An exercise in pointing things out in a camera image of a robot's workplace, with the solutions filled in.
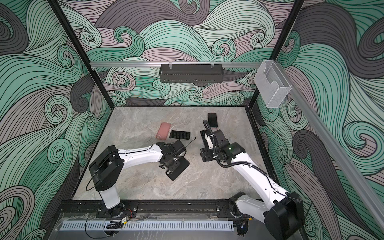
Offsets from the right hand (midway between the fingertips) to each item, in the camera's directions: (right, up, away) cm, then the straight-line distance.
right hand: (207, 153), depth 80 cm
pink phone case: (-28, +10, +25) cm, 39 cm away
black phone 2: (0, +9, +24) cm, 26 cm away
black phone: (-13, -8, +8) cm, 17 cm away
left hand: (-20, -8, +8) cm, 23 cm away
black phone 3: (+9, +18, +35) cm, 40 cm away
